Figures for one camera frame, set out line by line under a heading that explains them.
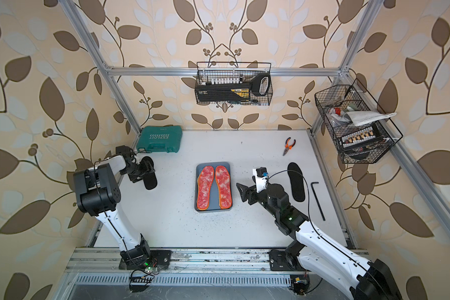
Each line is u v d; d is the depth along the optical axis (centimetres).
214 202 91
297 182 96
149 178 96
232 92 82
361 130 69
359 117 65
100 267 73
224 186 93
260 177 65
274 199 58
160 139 112
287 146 112
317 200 91
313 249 51
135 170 85
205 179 96
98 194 53
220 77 91
